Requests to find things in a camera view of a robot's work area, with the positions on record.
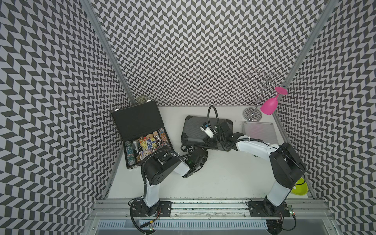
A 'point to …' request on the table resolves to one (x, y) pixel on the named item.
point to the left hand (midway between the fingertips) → (209, 151)
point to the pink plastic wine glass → (270, 106)
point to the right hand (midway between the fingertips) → (208, 139)
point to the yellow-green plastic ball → (300, 189)
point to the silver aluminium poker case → (263, 130)
